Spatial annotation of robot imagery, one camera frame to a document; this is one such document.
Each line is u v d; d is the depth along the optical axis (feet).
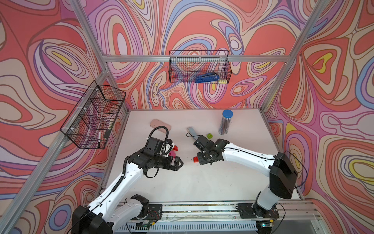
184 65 3.13
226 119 2.98
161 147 2.10
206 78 2.97
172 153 3.05
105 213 1.29
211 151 1.94
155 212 2.40
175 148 3.11
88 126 2.41
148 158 1.92
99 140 2.40
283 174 1.43
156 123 3.62
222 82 2.76
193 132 3.34
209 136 3.33
